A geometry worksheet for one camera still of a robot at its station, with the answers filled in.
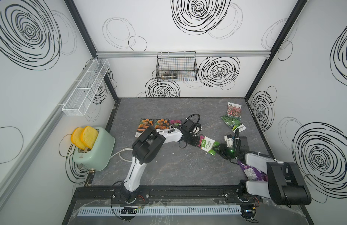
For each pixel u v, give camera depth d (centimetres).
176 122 104
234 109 112
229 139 85
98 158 75
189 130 78
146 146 53
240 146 72
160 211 96
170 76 89
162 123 104
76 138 72
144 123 103
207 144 93
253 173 79
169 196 75
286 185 42
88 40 84
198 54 90
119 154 87
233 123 105
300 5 71
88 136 76
